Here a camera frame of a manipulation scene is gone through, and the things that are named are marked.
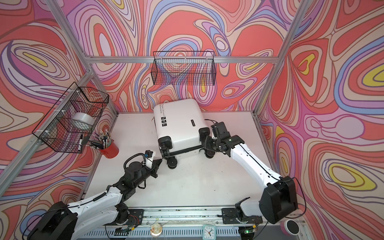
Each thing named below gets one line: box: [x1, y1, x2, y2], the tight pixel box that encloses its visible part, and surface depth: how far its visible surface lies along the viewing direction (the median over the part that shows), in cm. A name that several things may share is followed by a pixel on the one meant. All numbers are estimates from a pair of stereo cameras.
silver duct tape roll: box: [71, 112, 96, 126], surface depth 76 cm
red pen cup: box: [100, 139, 119, 159], surface depth 92 cm
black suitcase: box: [153, 99, 215, 169], surface depth 87 cm
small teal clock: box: [202, 224, 216, 240], surface depth 69 cm
